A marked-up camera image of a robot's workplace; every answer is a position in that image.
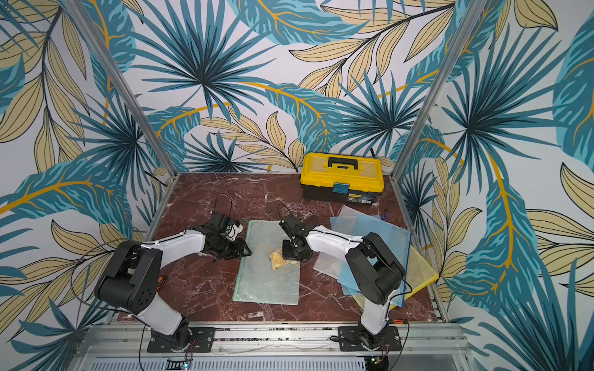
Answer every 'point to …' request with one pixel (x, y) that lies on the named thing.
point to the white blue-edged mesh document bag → (331, 265)
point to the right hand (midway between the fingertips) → (287, 255)
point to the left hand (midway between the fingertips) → (246, 255)
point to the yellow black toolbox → (354, 178)
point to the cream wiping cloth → (278, 260)
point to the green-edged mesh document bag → (255, 280)
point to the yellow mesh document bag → (359, 301)
